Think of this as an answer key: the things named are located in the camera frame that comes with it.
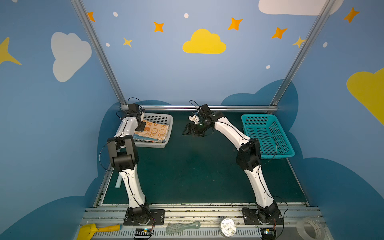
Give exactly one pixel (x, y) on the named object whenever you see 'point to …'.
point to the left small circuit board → (143, 232)
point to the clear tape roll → (320, 234)
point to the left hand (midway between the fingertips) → (134, 126)
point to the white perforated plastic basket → (159, 118)
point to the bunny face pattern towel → (147, 138)
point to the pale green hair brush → (176, 228)
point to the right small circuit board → (268, 233)
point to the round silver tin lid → (228, 227)
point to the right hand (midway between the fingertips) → (188, 133)
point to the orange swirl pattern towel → (156, 131)
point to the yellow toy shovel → (87, 231)
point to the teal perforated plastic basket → (273, 140)
